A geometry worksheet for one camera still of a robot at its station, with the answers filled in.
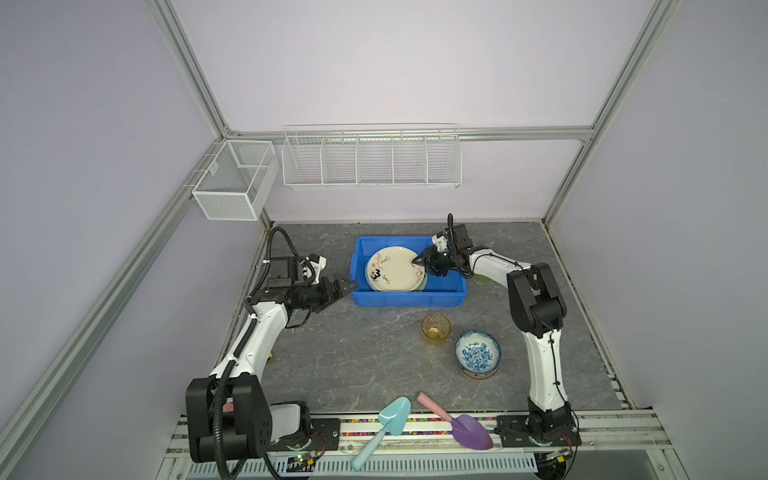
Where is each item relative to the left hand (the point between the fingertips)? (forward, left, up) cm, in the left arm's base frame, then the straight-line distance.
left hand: (349, 294), depth 81 cm
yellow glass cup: (-5, -25, -16) cm, 30 cm away
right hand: (+17, -21, -11) cm, 29 cm away
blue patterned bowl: (-15, -34, -9) cm, 38 cm away
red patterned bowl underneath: (-21, -33, -7) cm, 40 cm away
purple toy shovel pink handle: (-32, -29, -17) cm, 46 cm away
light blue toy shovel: (-28, -10, -17) cm, 35 cm away
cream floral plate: (+17, -13, -14) cm, 25 cm away
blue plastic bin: (+10, -28, -18) cm, 35 cm away
